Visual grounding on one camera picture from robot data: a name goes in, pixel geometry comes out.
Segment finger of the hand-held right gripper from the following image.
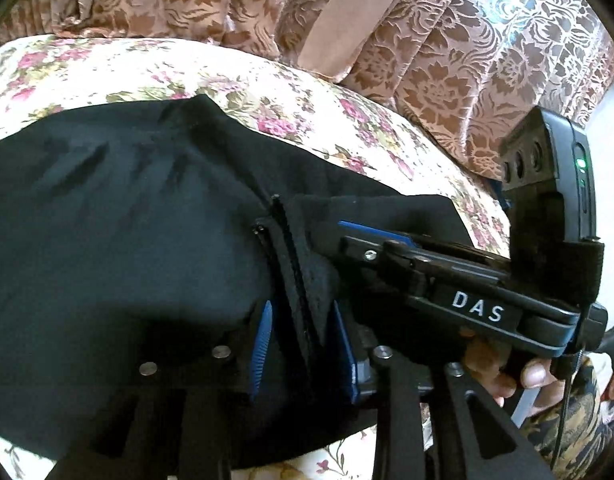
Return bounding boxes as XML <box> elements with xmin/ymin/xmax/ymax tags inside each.
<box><xmin>332</xmin><ymin>234</ymin><xmax>429</xmax><ymax>288</ymax></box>
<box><xmin>337</xmin><ymin>219</ymin><xmax>419</xmax><ymax>249</ymax></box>

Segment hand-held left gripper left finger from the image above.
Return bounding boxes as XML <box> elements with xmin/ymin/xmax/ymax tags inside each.
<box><xmin>107</xmin><ymin>300</ymin><xmax>274</xmax><ymax>480</ymax></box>

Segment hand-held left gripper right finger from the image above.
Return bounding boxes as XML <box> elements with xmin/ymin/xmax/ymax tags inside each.
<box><xmin>332</xmin><ymin>301</ymin><xmax>550</xmax><ymax>480</ymax></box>

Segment black pants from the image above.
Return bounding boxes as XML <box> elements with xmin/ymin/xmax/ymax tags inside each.
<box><xmin>0</xmin><ymin>92</ymin><xmax>470</xmax><ymax>466</ymax></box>

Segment person's right hand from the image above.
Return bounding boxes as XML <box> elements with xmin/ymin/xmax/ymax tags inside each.
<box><xmin>459</xmin><ymin>335</ymin><xmax>560</xmax><ymax>408</ymax></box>

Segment person's patterned clothing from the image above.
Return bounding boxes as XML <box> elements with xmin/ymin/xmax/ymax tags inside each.
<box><xmin>519</xmin><ymin>355</ymin><xmax>614</xmax><ymax>480</ymax></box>

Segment brown floral curtain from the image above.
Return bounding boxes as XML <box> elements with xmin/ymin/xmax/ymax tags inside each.
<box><xmin>0</xmin><ymin>0</ymin><xmax>614</xmax><ymax>181</ymax></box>

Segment plain pink curtain band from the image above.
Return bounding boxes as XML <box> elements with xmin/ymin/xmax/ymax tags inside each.
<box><xmin>304</xmin><ymin>0</ymin><xmax>384</xmax><ymax>80</ymax></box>

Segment floral bedsheet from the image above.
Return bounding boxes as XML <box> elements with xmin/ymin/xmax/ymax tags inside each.
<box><xmin>0</xmin><ymin>35</ymin><xmax>512</xmax><ymax>480</ymax></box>

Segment black cable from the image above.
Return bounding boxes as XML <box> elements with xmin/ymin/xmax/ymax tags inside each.
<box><xmin>554</xmin><ymin>350</ymin><xmax>588</xmax><ymax>471</ymax></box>

